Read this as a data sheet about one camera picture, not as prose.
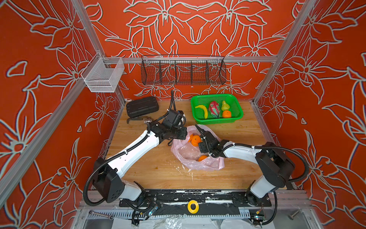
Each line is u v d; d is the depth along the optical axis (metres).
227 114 1.04
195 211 0.69
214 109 1.04
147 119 1.07
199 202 0.73
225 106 1.07
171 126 0.58
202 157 0.83
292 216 0.68
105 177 0.39
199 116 1.10
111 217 0.68
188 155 0.89
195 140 0.90
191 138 0.91
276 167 0.45
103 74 0.95
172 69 1.01
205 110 1.09
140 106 1.10
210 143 0.70
